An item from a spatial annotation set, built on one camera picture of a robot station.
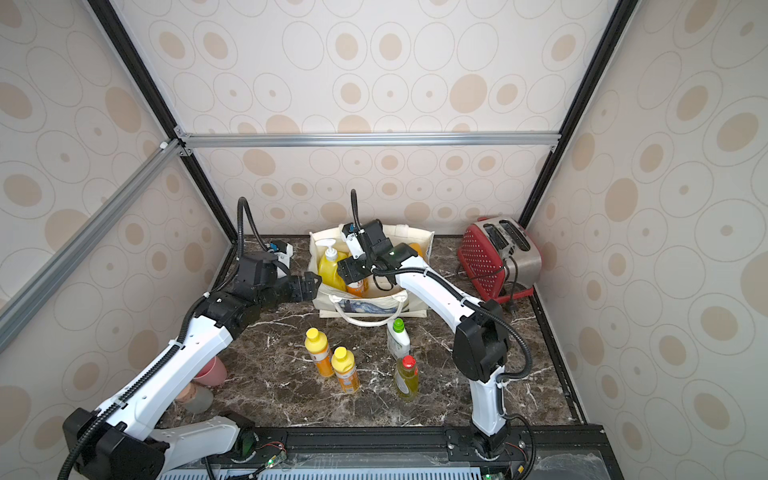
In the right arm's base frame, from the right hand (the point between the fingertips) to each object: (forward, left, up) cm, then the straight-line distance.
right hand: (361, 261), depth 86 cm
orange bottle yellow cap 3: (-31, 0, -1) cm, 31 cm away
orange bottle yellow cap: (-4, +2, -7) cm, 9 cm away
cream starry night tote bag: (+4, -17, +5) cm, 18 cm away
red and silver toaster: (+5, -41, -3) cm, 41 cm away
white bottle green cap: (-21, -12, -6) cm, 24 cm away
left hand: (-10, +10, +5) cm, 15 cm away
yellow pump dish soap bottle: (-2, +9, +1) cm, 9 cm away
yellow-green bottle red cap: (-30, -14, -4) cm, 33 cm away
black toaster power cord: (0, -45, -6) cm, 46 cm away
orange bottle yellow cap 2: (-26, +7, 0) cm, 27 cm away
